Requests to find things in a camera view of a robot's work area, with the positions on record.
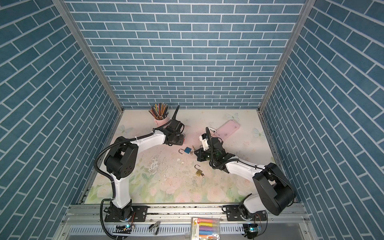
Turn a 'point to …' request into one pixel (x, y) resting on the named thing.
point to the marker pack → (205, 228)
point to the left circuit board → (123, 229)
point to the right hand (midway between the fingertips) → (193, 150)
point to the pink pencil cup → (159, 123)
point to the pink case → (226, 129)
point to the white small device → (212, 130)
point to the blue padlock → (187, 150)
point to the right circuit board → (251, 229)
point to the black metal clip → (156, 225)
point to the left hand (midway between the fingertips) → (181, 140)
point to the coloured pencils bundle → (159, 110)
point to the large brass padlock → (199, 172)
